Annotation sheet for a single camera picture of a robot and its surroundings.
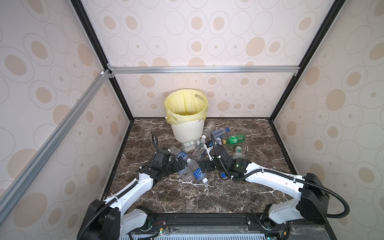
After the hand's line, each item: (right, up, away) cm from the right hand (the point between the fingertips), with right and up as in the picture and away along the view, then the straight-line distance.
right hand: (205, 159), depth 81 cm
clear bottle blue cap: (-3, +2, +15) cm, 16 cm away
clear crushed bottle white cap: (+5, +18, +32) cm, 37 cm away
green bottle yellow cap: (+22, +10, +20) cm, 31 cm away
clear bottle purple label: (+11, +9, +22) cm, 26 cm away
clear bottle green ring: (-8, +6, +17) cm, 20 cm away
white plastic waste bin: (-12, +15, +13) cm, 23 cm away
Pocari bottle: (-10, -9, +5) cm, 14 cm away
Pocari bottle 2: (-4, -8, +4) cm, 10 cm away
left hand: (-11, -3, +3) cm, 12 cm away
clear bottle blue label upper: (-13, 0, +11) cm, 17 cm away
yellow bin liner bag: (-12, +34, +25) cm, 44 cm away
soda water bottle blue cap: (+12, +14, +24) cm, 31 cm away
